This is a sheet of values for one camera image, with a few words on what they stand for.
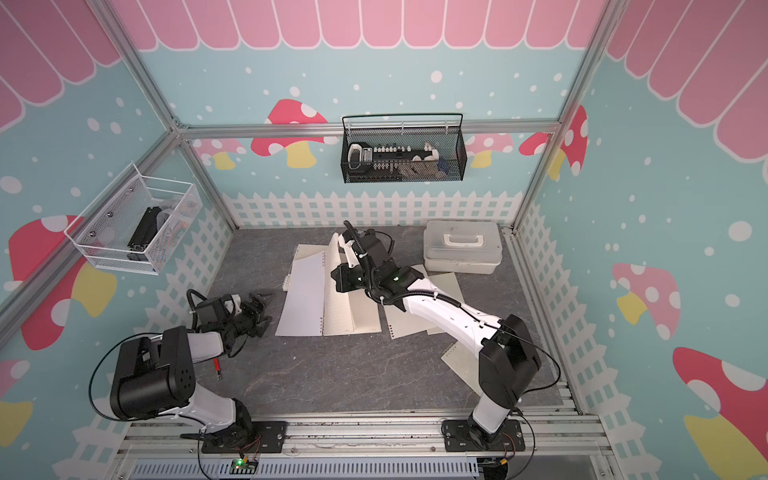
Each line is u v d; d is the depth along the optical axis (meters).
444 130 0.89
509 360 0.44
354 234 0.68
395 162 0.87
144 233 0.70
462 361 0.87
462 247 1.01
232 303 0.79
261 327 0.90
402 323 0.93
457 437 0.74
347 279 0.68
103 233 0.68
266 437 0.74
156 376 0.47
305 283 0.96
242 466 0.73
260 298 0.86
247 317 0.84
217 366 0.86
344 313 0.73
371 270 0.59
